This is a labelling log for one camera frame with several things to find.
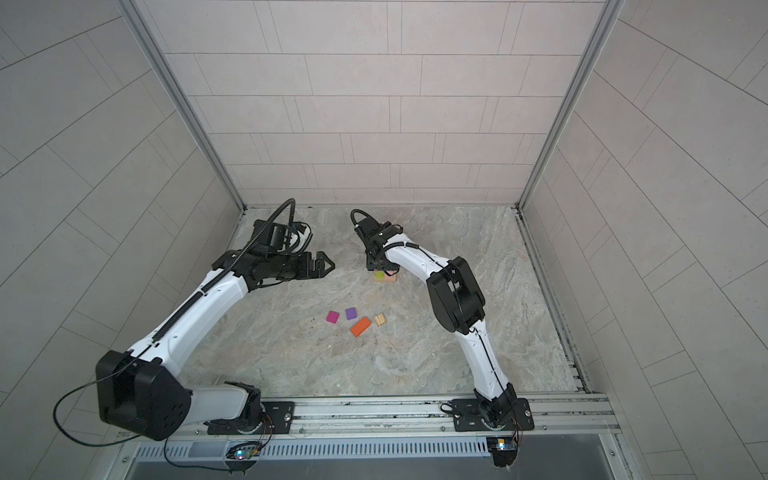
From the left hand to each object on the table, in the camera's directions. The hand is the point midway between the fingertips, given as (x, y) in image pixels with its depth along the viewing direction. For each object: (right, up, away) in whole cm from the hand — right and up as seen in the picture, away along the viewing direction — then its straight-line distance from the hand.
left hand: (329, 262), depth 79 cm
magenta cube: (-1, -18, +10) cm, 20 cm away
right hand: (+12, -3, +18) cm, 22 cm away
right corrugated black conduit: (+6, +12, 0) cm, 14 cm away
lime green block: (+12, -6, +16) cm, 21 cm away
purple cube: (+4, -17, +10) cm, 20 cm away
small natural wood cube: (+13, -18, +8) cm, 23 cm away
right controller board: (+43, -42, -11) cm, 61 cm away
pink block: (+16, -7, +17) cm, 24 cm away
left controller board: (-15, -40, -15) cm, 45 cm away
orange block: (+7, -20, +8) cm, 23 cm away
